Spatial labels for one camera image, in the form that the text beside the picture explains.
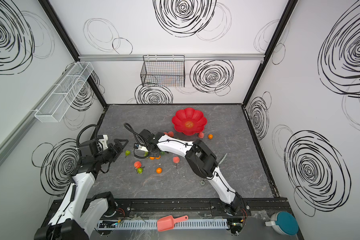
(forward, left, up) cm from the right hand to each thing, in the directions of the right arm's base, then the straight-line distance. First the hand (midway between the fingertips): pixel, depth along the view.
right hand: (153, 148), depth 92 cm
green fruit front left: (-14, +6, -2) cm, 15 cm away
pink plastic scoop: (-38, -12, -3) cm, 40 cm away
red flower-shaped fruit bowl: (+25, -23, -3) cm, 34 cm away
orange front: (-13, -5, -1) cm, 14 cm away
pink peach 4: (-11, +7, -1) cm, 13 cm away
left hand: (-5, +12, +12) cm, 18 cm away
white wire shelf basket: (+7, +44, +31) cm, 54 cm away
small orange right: (+10, -37, -2) cm, 38 cm away
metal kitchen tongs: (-19, -30, -4) cm, 36 cm away
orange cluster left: (-6, 0, -1) cm, 6 cm away
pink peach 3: (-7, -15, 0) cm, 17 cm away
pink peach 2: (+11, -31, -1) cm, 33 cm away
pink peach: (+11, -10, -1) cm, 15 cm away
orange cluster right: (-6, -4, -2) cm, 7 cm away
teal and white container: (-37, -63, +3) cm, 74 cm away
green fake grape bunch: (-3, -6, -1) cm, 7 cm away
